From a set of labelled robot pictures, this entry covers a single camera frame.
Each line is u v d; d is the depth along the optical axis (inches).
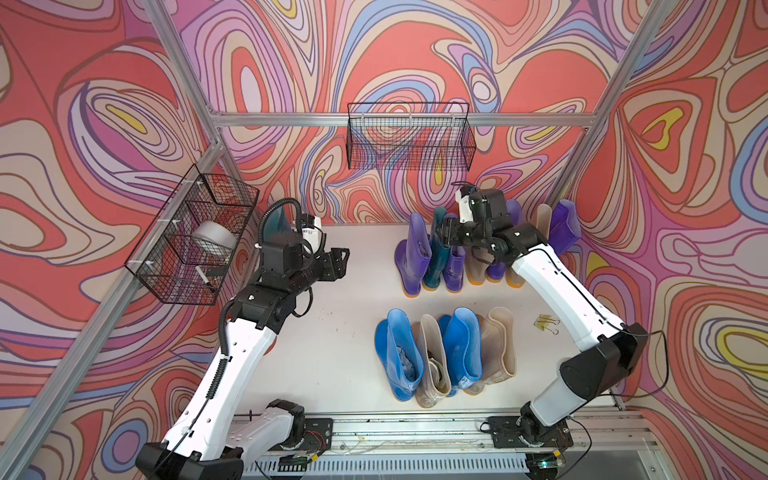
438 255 32.5
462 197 27.5
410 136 37.8
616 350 16.2
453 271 35.0
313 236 23.5
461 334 25.7
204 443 14.5
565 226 33.0
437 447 28.8
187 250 31.5
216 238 28.4
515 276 21.3
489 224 22.3
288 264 20.0
